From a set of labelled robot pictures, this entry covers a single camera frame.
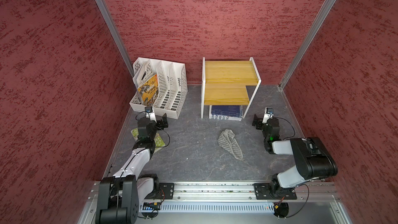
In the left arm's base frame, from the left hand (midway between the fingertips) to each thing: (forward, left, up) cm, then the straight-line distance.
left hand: (157, 117), depth 87 cm
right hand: (+5, -63, -6) cm, 64 cm away
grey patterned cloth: (-10, -40, -8) cm, 42 cm away
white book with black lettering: (+6, -41, -10) cm, 42 cm away
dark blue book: (+9, -45, -6) cm, 46 cm away
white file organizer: (+26, +3, 0) cm, 26 cm away
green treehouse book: (-11, -1, -10) cm, 15 cm away
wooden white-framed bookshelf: (+8, -39, +20) cm, 45 cm away
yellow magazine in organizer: (+18, +9, +2) cm, 20 cm away
